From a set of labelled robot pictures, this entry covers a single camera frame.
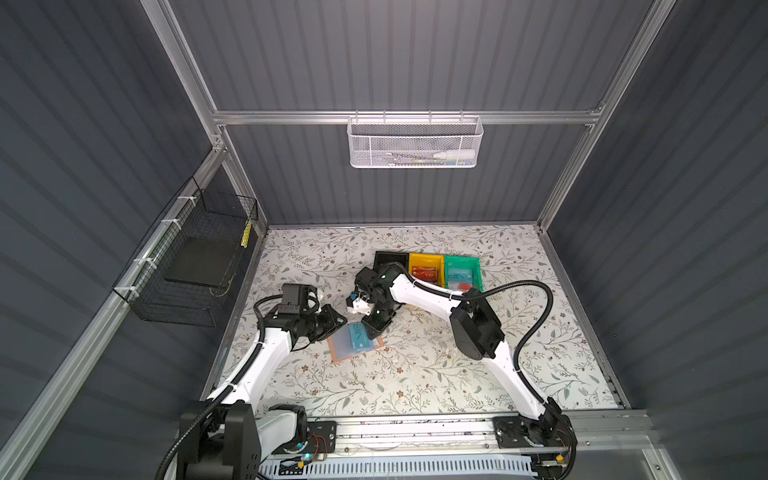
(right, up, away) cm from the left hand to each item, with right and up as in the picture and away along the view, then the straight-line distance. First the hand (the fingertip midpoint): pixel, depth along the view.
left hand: (348, 324), depth 83 cm
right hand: (+7, -5, +8) cm, 12 cm away
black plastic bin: (+9, +18, +28) cm, 34 cm away
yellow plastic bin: (+25, +15, +23) cm, 37 cm away
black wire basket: (-41, +31, -3) cm, 51 cm away
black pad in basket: (-33, +18, -13) cm, 39 cm away
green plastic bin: (+37, +13, +21) cm, 45 cm away
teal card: (+3, -5, +6) cm, 8 cm away
